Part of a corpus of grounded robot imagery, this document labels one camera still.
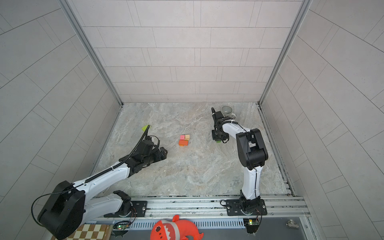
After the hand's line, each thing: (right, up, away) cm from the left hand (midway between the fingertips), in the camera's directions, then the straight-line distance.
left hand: (167, 151), depth 86 cm
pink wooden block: (+8, +7, +7) cm, 13 cm away
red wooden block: (+8, +3, +8) cm, 11 cm away
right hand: (+31, +6, +12) cm, 34 cm away
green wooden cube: (+31, +5, +5) cm, 32 cm away
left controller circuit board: (-15, -29, -21) cm, 39 cm away
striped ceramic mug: (+39, +23, +22) cm, 51 cm away
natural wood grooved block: (+11, +7, +8) cm, 15 cm away
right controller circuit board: (+43, -29, -18) cm, 56 cm away
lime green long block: (-18, +13, +14) cm, 26 cm away
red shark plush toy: (+9, -25, -26) cm, 38 cm away
